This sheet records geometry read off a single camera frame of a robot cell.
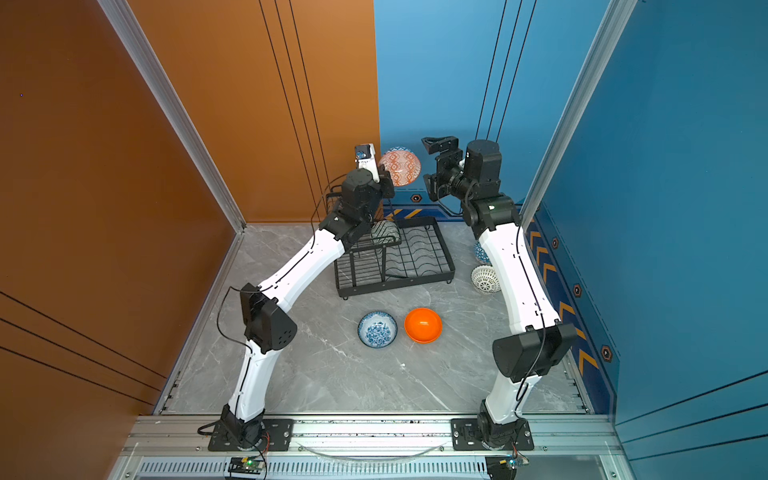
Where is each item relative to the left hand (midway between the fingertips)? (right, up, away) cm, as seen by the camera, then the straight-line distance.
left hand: (387, 163), depth 79 cm
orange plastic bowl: (+11, -46, +10) cm, 48 cm away
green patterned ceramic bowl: (-1, -18, +7) cm, 20 cm away
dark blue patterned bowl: (+26, -24, +2) cm, 36 cm away
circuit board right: (+28, -75, -8) cm, 81 cm away
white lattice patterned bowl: (+33, -33, +23) cm, 53 cm away
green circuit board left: (-34, -75, -8) cm, 82 cm away
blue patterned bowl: (-3, -48, +12) cm, 49 cm away
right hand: (+7, -1, -11) cm, 13 cm away
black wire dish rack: (+6, -25, +30) cm, 40 cm away
